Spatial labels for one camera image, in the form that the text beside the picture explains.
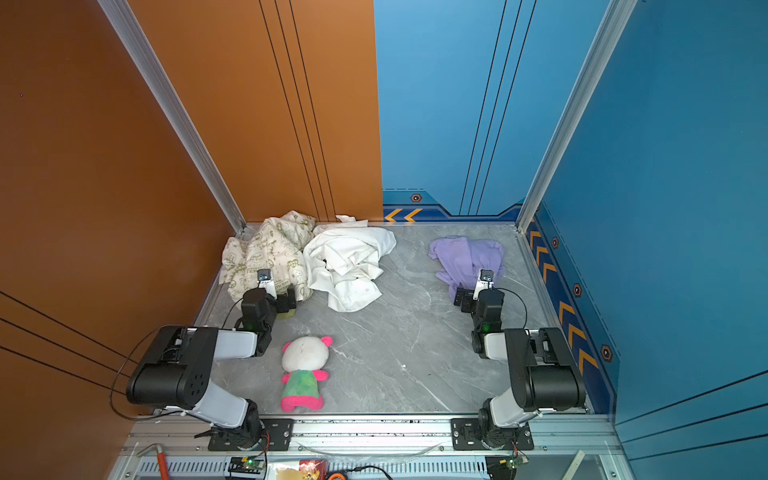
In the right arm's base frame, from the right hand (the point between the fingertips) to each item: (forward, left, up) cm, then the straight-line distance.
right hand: (474, 285), depth 94 cm
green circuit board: (-46, +61, -8) cm, 76 cm away
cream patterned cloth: (+12, +63, +7) cm, 65 cm away
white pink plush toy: (-23, +50, 0) cm, 55 cm away
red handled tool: (-47, +79, -6) cm, 92 cm away
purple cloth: (+12, +2, -2) cm, 12 cm away
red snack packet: (-47, +43, -3) cm, 64 cm away
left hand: (+1, +63, +2) cm, 63 cm away
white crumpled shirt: (+11, +42, +1) cm, 44 cm away
